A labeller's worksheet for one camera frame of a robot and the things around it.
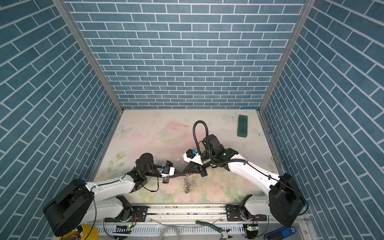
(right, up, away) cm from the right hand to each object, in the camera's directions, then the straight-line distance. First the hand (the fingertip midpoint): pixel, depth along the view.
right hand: (184, 168), depth 71 cm
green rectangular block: (+39, +19, +39) cm, 59 cm away
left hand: (0, -3, +1) cm, 3 cm away
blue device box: (+43, -28, -5) cm, 52 cm away
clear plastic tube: (-7, -28, 0) cm, 29 cm away
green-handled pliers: (+19, -29, -2) cm, 34 cm away
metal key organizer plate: (+1, -9, +1) cm, 9 cm away
